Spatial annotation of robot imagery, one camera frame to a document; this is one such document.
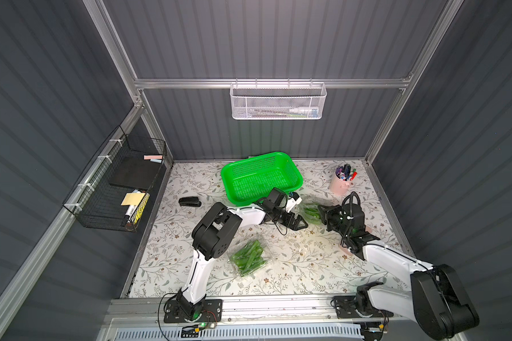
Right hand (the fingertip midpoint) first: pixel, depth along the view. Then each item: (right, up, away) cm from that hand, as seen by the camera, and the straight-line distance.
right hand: (320, 204), depth 86 cm
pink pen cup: (+13, +10, +12) cm, 20 cm away
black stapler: (-59, -1, +17) cm, 61 cm away
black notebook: (-70, +13, -10) cm, 72 cm away
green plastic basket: (-30, +9, +26) cm, 41 cm away
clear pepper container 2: (-2, -4, +6) cm, 7 cm away
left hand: (-7, -8, +5) cm, 12 cm away
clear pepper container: (-29, -20, -2) cm, 35 cm away
